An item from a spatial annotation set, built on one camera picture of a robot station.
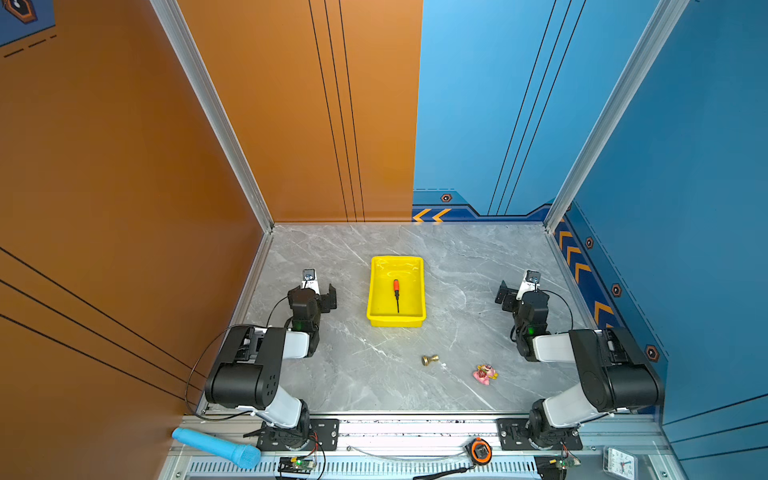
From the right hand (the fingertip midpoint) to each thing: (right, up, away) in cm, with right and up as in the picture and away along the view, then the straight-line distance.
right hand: (516, 284), depth 93 cm
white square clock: (+14, -38, -25) cm, 48 cm away
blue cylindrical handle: (-73, -37, -25) cm, 85 cm away
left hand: (-64, 0, +1) cm, 64 cm away
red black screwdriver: (-37, -2, +7) cm, 38 cm away
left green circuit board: (-62, -41, -22) cm, 77 cm away
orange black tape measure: (-19, -36, -24) cm, 47 cm away
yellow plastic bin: (-43, -8, +4) cm, 43 cm away
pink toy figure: (-14, -22, -13) cm, 30 cm away
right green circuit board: (+2, -39, -23) cm, 46 cm away
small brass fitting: (-30, -20, -10) cm, 37 cm away
